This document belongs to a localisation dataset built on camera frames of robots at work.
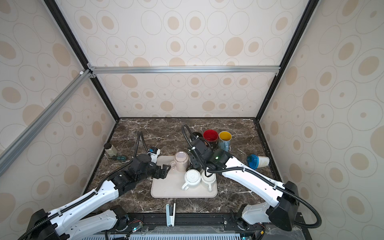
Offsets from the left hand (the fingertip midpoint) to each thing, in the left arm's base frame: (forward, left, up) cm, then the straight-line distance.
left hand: (167, 163), depth 78 cm
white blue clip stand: (-24, -3, -12) cm, 27 cm away
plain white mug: (-7, -21, -7) cm, 24 cm away
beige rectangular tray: (-7, -1, -14) cm, 16 cm away
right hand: (+3, -16, +5) cm, 17 cm away
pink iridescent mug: (+3, -7, -5) cm, 9 cm away
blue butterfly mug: (+19, -33, -6) cm, 38 cm away
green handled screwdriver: (+10, +34, -13) cm, 37 cm away
